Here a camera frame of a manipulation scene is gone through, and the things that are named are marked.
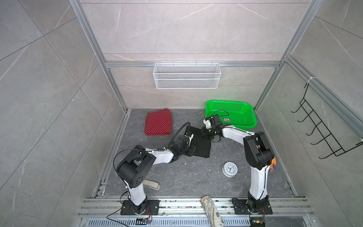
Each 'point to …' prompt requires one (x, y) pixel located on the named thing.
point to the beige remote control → (151, 184)
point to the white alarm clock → (229, 169)
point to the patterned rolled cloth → (214, 218)
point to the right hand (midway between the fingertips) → (200, 134)
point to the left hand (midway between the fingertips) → (194, 144)
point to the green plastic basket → (239, 114)
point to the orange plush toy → (273, 161)
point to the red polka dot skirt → (159, 123)
